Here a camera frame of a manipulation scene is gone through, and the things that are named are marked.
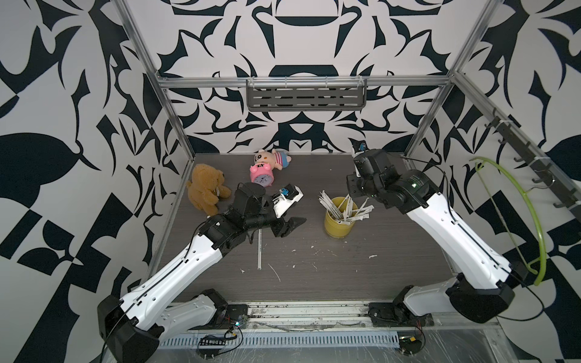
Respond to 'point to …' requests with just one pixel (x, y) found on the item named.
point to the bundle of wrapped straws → (345, 214)
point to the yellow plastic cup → (339, 224)
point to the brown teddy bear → (205, 190)
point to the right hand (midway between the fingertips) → (353, 174)
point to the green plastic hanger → (541, 277)
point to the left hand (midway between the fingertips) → (297, 205)
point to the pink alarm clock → (262, 173)
